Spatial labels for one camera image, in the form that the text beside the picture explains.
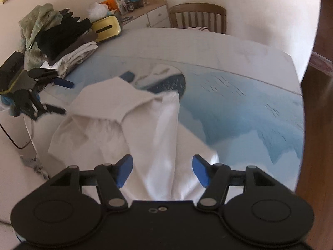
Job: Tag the wooden chair at table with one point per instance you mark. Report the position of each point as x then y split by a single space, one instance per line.
198 15

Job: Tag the white knit sweater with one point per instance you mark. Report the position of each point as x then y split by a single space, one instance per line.
110 119

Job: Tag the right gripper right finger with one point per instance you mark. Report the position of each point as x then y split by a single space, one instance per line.
202 170

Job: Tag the white sideboard with drawers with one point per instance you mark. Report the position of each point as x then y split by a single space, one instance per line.
153 15

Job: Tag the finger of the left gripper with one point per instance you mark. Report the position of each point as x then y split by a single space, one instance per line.
54 109
63 83

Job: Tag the stack of folded clothes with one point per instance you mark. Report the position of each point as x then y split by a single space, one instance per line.
55 39

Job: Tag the yellow tissue box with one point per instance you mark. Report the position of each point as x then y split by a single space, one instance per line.
107 28

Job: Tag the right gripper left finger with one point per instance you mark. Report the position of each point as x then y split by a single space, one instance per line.
123 169

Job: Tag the blue printed tablecloth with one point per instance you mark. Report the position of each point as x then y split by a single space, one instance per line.
246 121

